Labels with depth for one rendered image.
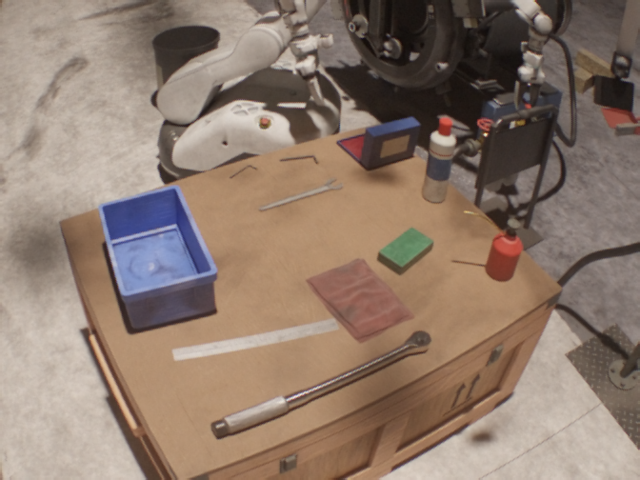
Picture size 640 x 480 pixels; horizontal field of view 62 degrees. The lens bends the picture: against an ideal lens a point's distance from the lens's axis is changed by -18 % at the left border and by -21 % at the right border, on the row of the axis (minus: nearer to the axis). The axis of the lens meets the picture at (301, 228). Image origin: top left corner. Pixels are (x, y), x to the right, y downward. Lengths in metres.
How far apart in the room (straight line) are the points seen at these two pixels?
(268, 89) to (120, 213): 1.15
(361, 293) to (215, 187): 0.50
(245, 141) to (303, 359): 1.07
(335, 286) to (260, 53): 1.03
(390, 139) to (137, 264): 0.72
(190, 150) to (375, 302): 1.12
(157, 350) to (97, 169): 1.47
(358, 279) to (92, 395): 0.85
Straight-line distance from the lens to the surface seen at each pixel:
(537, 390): 1.91
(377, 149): 1.68
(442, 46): 2.38
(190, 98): 2.33
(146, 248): 1.47
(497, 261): 1.44
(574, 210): 2.67
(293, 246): 1.46
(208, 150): 2.22
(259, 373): 1.21
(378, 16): 2.62
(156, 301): 1.24
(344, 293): 1.34
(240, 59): 2.19
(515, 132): 2.05
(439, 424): 1.61
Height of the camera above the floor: 1.44
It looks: 40 degrees down
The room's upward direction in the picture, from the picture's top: 3 degrees clockwise
